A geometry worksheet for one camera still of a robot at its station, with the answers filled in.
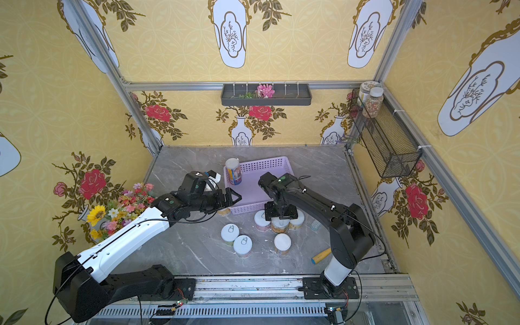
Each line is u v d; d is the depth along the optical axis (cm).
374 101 80
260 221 86
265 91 88
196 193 60
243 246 79
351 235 44
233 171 95
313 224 90
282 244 78
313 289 73
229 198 68
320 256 80
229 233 83
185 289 73
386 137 85
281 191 58
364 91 85
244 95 88
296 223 84
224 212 92
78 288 37
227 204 67
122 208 76
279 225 80
